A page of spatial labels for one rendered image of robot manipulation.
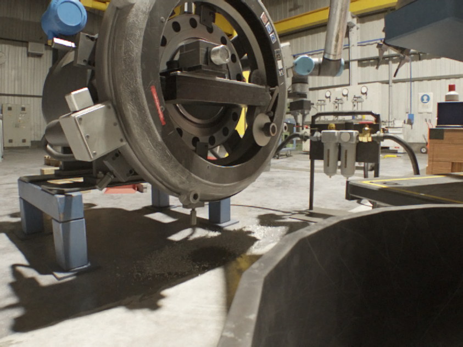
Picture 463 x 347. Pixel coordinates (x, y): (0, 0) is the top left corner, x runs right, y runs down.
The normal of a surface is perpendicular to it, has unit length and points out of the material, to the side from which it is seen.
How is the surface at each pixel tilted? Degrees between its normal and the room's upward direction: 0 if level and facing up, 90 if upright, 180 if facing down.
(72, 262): 90
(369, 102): 90
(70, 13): 90
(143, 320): 0
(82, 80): 89
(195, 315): 0
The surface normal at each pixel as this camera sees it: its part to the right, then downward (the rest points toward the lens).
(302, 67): -0.16, 0.08
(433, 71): -0.70, 0.06
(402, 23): -0.95, 0.02
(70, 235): 0.79, 0.06
